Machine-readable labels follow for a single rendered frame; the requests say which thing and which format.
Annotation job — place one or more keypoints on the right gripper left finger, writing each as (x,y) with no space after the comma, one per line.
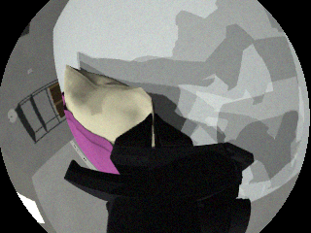
(137,136)

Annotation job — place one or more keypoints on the magenta pillowcase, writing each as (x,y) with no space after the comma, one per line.
(96,148)

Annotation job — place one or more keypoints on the cream pillow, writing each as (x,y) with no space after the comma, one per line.
(105,106)

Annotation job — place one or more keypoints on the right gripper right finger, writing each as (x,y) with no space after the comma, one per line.
(168,136)

